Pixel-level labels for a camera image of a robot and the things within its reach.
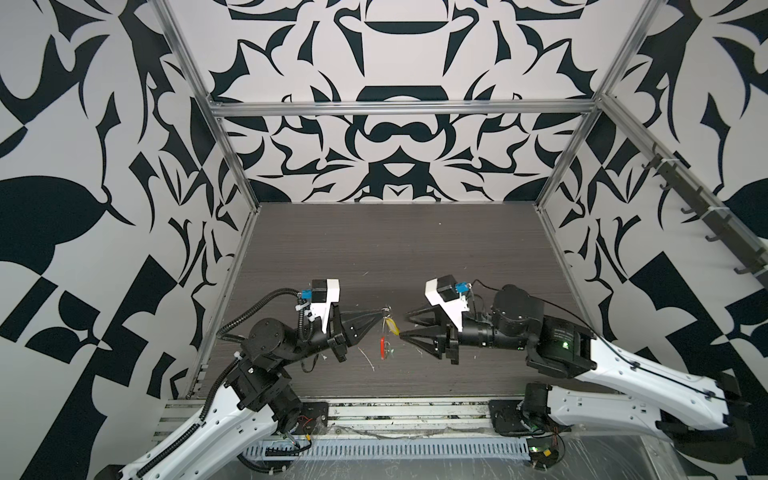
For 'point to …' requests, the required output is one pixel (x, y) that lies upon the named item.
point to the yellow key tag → (393, 326)
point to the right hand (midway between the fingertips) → (406, 327)
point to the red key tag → (382, 347)
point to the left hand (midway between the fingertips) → (383, 310)
